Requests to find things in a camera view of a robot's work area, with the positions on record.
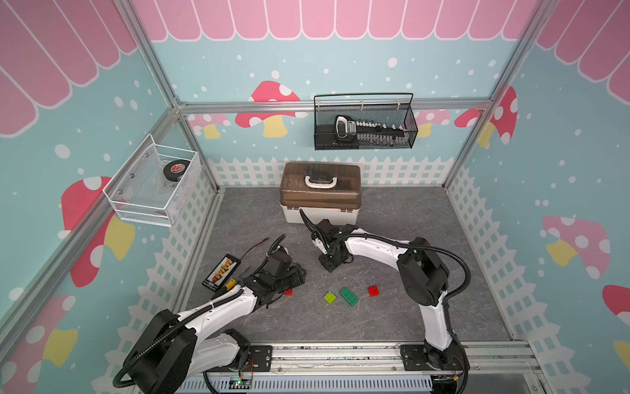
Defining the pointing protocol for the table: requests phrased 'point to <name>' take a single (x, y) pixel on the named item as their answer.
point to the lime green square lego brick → (330, 297)
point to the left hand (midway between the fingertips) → (302, 278)
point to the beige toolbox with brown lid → (329, 191)
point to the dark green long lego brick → (349, 296)
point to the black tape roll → (175, 168)
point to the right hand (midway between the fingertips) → (329, 263)
